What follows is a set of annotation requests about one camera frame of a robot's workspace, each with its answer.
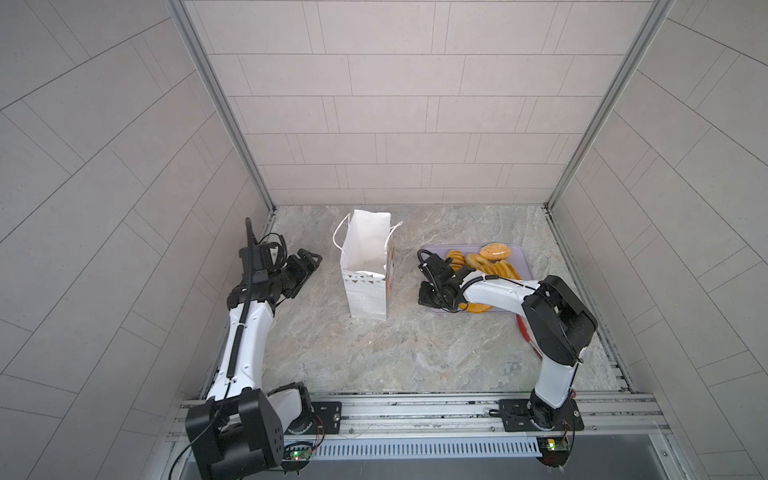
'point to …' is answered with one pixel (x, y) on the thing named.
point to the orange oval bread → (475, 308)
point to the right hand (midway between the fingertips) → (419, 301)
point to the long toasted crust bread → (504, 270)
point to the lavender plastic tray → (477, 257)
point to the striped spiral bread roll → (458, 259)
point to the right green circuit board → (554, 450)
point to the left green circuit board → (304, 454)
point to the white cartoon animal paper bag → (365, 239)
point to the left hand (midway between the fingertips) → (320, 259)
